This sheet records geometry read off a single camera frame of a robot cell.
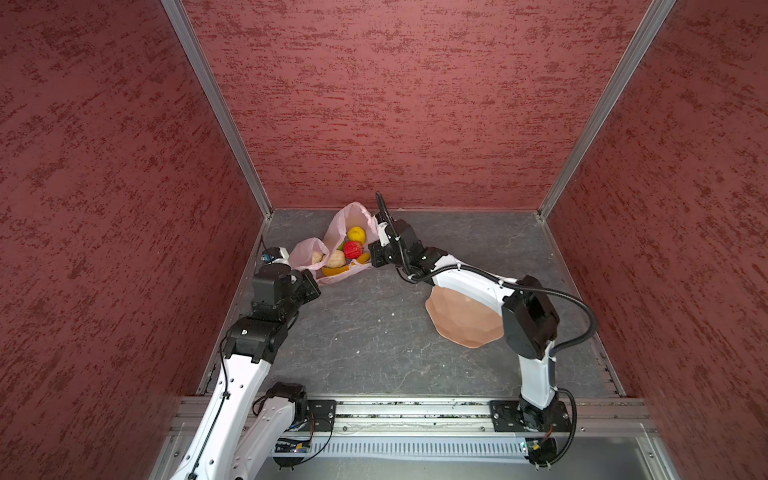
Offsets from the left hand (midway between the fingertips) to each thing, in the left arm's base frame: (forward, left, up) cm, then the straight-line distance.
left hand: (314, 281), depth 74 cm
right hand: (+13, -12, -6) cm, 19 cm away
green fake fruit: (+25, -1, -18) cm, 31 cm away
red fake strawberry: (+24, -6, -18) cm, 30 cm away
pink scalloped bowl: (0, -42, -20) cm, 47 cm away
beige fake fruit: (+19, -1, -18) cm, 26 cm away
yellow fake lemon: (+31, -7, -17) cm, 35 cm away
